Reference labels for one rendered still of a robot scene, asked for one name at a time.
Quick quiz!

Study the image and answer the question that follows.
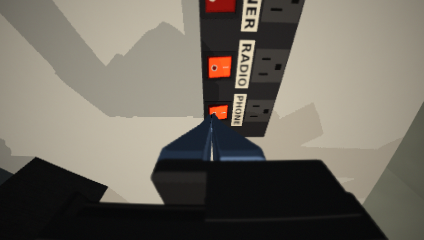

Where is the black power strip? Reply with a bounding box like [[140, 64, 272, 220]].
[[199, 0, 305, 137]]

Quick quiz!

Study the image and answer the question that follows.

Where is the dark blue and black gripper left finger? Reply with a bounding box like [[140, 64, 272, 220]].
[[157, 114, 212, 161]]

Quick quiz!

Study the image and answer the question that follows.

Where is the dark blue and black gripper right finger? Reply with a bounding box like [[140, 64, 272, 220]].
[[212, 114, 266, 161]]

